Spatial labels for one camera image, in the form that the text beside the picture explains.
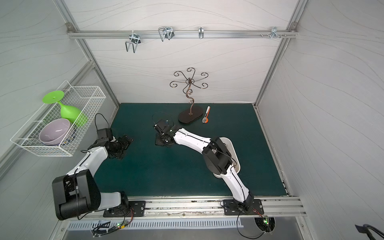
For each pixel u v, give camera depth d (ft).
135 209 2.40
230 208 2.41
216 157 1.77
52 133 1.97
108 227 2.33
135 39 2.57
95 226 2.30
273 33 2.51
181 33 2.57
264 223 2.35
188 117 3.64
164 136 2.29
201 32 2.56
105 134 2.26
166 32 2.49
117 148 2.45
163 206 2.46
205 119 3.64
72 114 2.08
